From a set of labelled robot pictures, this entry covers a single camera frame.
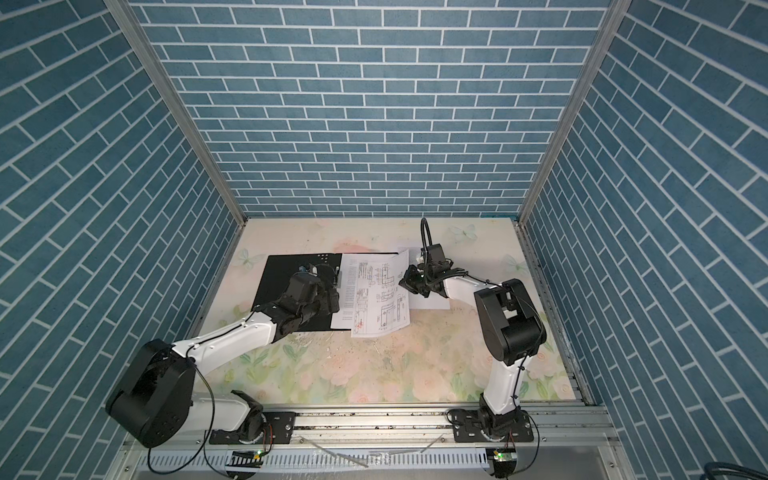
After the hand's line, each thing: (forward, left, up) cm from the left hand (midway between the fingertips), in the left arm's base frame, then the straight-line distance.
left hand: (328, 296), depth 90 cm
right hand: (+7, -21, -1) cm, 22 cm away
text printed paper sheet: (+6, -5, -6) cm, 10 cm away
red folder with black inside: (+15, +20, -8) cm, 27 cm away
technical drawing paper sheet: (+4, -16, -7) cm, 18 cm away
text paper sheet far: (-1, -33, -1) cm, 33 cm away
